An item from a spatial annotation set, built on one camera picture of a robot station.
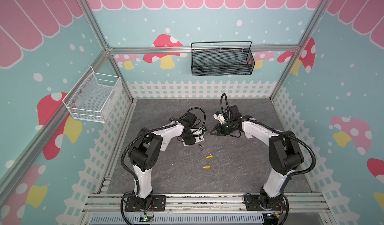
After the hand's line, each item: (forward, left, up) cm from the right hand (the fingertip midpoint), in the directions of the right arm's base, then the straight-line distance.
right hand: (211, 132), depth 89 cm
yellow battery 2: (-11, +2, -10) cm, 15 cm away
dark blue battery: (-5, +6, -10) cm, 13 cm away
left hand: (0, +13, -8) cm, 16 cm away
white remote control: (0, +7, -8) cm, 11 cm away
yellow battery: (-18, +3, -9) cm, 20 cm away
